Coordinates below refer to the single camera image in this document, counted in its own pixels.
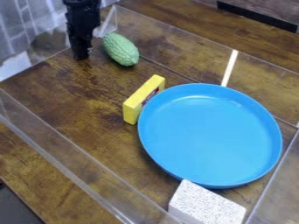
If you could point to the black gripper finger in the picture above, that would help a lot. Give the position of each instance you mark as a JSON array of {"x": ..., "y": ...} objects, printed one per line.
[{"x": 80, "y": 46}]

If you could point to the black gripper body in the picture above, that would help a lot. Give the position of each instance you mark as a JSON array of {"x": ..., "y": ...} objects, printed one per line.
[{"x": 83, "y": 15}]

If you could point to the clear acrylic enclosure wall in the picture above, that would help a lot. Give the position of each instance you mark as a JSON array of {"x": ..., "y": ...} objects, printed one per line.
[{"x": 71, "y": 156}]

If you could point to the green bitter gourd toy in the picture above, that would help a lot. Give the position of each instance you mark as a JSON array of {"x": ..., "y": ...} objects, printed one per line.
[{"x": 121, "y": 49}]

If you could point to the round blue tray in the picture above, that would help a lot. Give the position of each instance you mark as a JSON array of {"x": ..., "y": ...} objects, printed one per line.
[{"x": 211, "y": 135}]

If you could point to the white speckled foam block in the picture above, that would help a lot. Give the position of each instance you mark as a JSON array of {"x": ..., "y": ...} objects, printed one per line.
[{"x": 199, "y": 206}]

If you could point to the yellow block with label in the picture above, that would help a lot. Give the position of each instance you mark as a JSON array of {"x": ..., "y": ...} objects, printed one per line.
[{"x": 141, "y": 97}]

